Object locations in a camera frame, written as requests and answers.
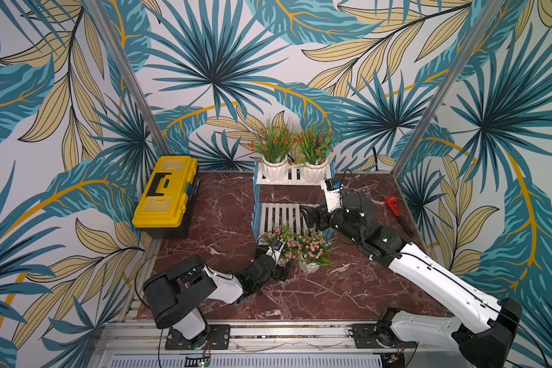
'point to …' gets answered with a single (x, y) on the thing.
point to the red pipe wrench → (392, 201)
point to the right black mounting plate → (364, 337)
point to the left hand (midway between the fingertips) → (280, 257)
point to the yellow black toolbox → (164, 208)
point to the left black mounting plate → (220, 339)
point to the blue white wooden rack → (277, 203)
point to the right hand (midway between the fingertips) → (313, 201)
